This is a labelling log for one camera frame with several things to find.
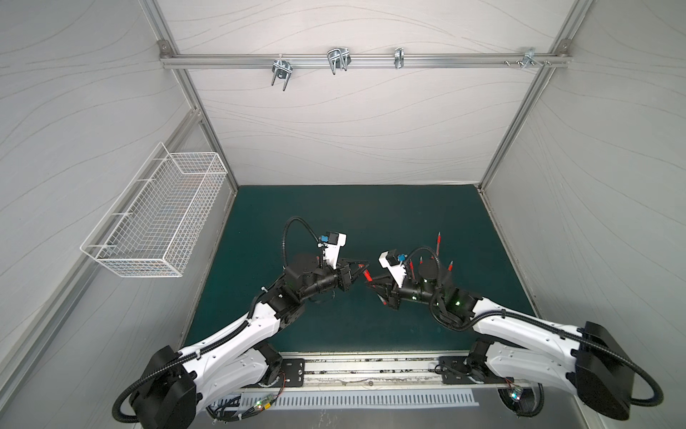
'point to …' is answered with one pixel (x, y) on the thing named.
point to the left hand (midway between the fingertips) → (362, 264)
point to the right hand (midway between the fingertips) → (368, 280)
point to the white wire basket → (152, 226)
